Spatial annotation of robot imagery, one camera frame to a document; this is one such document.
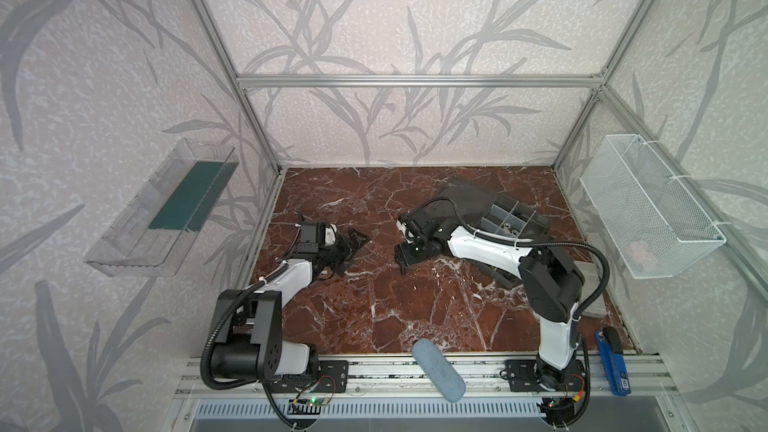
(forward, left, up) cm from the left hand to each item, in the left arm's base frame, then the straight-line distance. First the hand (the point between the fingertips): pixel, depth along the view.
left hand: (366, 237), depth 89 cm
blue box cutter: (-32, -65, -5) cm, 72 cm away
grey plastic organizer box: (+15, -42, -8) cm, 45 cm away
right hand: (-1, -11, -3) cm, 12 cm away
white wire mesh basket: (-12, -65, +26) cm, 71 cm away
